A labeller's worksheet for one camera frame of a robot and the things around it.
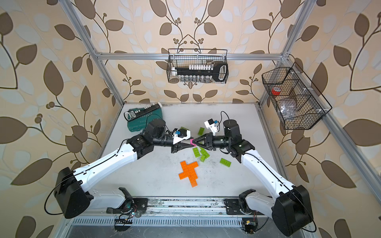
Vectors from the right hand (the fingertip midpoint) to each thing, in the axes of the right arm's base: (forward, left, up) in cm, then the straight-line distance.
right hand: (194, 143), depth 70 cm
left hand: (+2, +2, +2) cm, 3 cm away
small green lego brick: (+3, -5, -23) cm, 23 cm away
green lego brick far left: (+27, +7, -24) cm, 36 cm away
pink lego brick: (-1, +1, +1) cm, 2 cm away
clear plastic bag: (+11, -45, +10) cm, 48 cm away
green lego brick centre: (+7, -6, -24) cm, 26 cm away
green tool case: (+29, +39, -20) cm, 53 cm away
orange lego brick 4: (-7, +7, -24) cm, 26 cm away
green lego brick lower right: (0, -18, -24) cm, 30 cm away
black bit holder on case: (+35, +46, -16) cm, 60 cm away
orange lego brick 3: (-6, +3, -23) cm, 24 cm away
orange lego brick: (-2, +6, -23) cm, 24 cm away
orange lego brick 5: (-11, +1, -25) cm, 27 cm away
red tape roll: (+26, -46, +9) cm, 54 cm away
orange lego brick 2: (-2, +1, -23) cm, 23 cm away
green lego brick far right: (+22, -5, -22) cm, 32 cm away
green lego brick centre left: (+7, -1, -24) cm, 25 cm away
